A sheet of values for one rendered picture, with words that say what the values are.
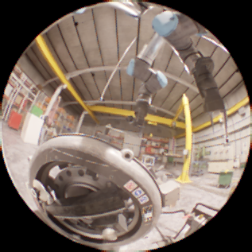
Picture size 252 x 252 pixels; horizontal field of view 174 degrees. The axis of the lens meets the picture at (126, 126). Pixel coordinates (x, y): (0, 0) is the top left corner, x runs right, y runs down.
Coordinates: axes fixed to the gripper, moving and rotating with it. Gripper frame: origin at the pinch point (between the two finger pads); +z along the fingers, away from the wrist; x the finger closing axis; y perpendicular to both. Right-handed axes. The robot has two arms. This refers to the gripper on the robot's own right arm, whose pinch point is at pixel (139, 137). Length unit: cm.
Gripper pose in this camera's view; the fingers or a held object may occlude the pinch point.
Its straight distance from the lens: 43.9
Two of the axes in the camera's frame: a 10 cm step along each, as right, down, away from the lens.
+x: 1.9, -2.5, -9.5
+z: -2.8, 9.1, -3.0
